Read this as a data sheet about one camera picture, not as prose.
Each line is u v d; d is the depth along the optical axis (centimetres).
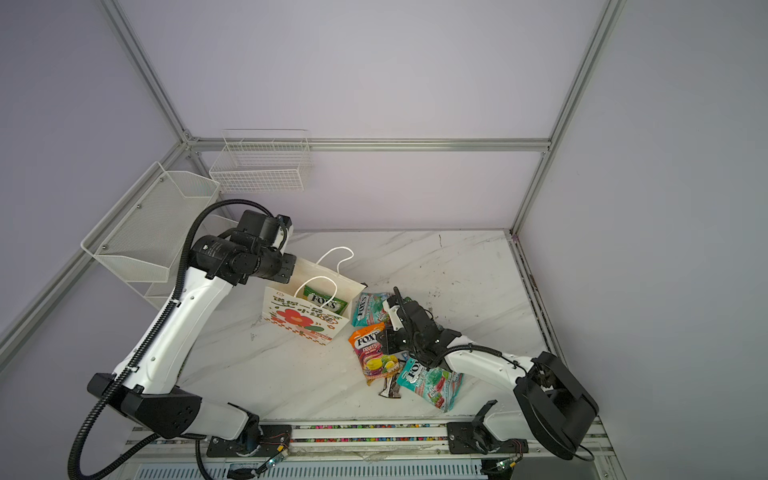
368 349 82
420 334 65
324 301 86
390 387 80
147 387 39
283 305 72
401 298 76
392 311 76
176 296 43
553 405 42
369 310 94
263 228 54
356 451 73
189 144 91
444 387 80
